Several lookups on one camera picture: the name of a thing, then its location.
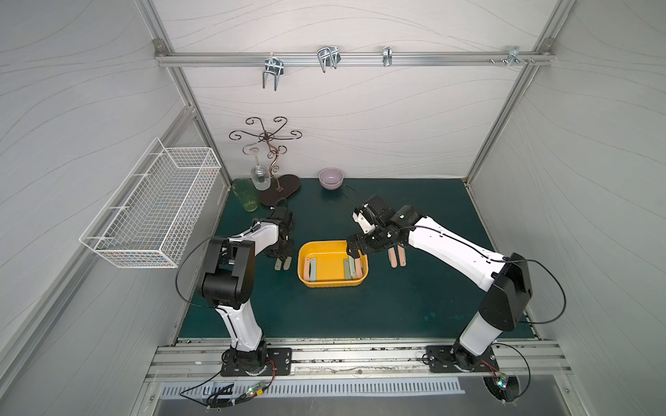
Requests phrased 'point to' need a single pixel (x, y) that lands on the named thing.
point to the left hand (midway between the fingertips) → (281, 253)
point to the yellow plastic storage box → (320, 263)
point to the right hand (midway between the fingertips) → (358, 246)
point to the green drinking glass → (247, 192)
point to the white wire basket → (151, 219)
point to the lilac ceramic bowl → (331, 178)
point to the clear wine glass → (260, 174)
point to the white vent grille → (199, 390)
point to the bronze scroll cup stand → (283, 185)
